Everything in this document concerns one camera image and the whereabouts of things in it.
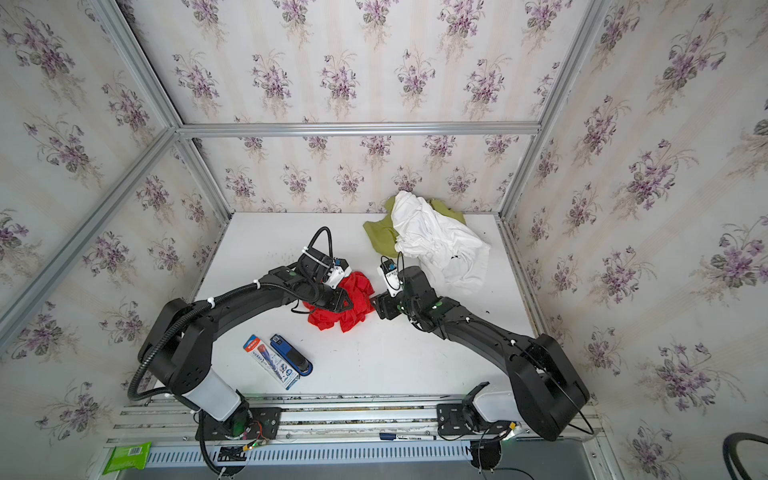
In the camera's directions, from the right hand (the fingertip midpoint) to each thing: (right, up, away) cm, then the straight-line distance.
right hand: (377, 297), depth 84 cm
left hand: (-8, -2, +3) cm, 9 cm away
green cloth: (+1, +19, +28) cm, 34 cm away
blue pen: (+4, -32, -12) cm, 34 cm away
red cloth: (-5, 0, +3) cm, 6 cm away
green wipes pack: (-58, -35, -15) cm, 69 cm away
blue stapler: (-24, -16, -2) cm, 29 cm away
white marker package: (-30, -18, -2) cm, 35 cm away
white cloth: (+25, +11, +19) cm, 34 cm away
